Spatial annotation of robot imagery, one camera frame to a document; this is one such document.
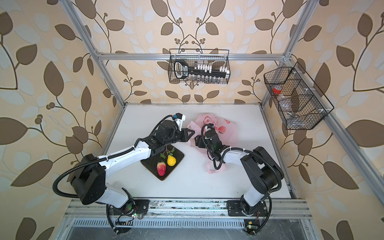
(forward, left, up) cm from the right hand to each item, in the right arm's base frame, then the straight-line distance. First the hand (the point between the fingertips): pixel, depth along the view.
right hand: (199, 138), depth 92 cm
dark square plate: (-9, +13, -6) cm, 17 cm away
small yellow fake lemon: (-12, +17, -3) cm, 21 cm away
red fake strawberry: (-17, +22, -3) cm, 28 cm away
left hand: (-4, +2, +15) cm, 15 cm away
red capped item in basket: (+19, -47, +22) cm, 55 cm away
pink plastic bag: (+6, -18, 0) cm, 19 cm away
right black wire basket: (+1, -51, +27) cm, 57 cm away
